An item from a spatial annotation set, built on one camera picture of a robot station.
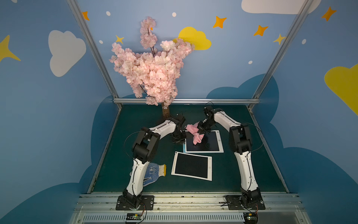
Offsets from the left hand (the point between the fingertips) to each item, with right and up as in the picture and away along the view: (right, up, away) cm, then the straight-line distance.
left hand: (185, 141), depth 98 cm
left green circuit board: (-28, -36, -27) cm, 52 cm away
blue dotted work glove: (-20, -17, -13) cm, 30 cm away
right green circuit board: (+34, -37, -25) cm, 57 cm away
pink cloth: (+7, +8, +5) cm, 11 cm away
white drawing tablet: (+4, -15, -10) cm, 18 cm away
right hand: (+10, +6, +4) cm, 12 cm away
